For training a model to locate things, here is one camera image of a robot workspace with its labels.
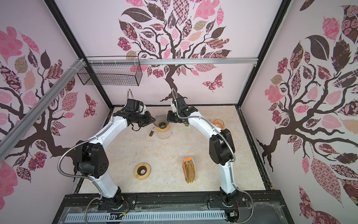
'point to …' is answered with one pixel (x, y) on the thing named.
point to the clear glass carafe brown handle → (162, 135)
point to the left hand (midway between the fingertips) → (155, 121)
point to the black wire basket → (120, 70)
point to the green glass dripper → (187, 125)
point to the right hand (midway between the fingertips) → (167, 116)
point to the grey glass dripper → (161, 121)
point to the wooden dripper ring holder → (163, 130)
